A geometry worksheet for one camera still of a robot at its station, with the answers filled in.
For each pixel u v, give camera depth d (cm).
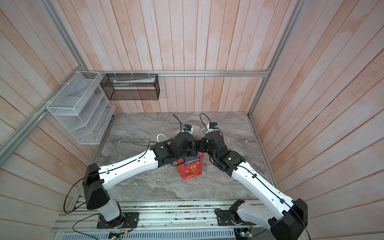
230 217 66
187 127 66
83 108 73
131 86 106
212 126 64
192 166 77
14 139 54
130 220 73
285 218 38
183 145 56
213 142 53
